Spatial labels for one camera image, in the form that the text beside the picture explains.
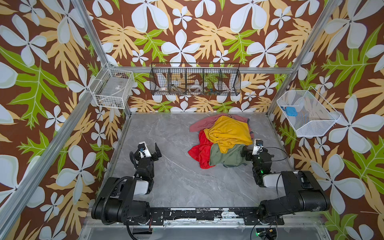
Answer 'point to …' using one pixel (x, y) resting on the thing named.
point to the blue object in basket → (291, 111)
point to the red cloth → (201, 152)
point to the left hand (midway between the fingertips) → (146, 144)
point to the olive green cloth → (233, 157)
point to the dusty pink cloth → (203, 124)
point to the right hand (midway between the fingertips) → (251, 144)
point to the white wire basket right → (309, 113)
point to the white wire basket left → (112, 87)
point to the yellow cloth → (226, 132)
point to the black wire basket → (195, 79)
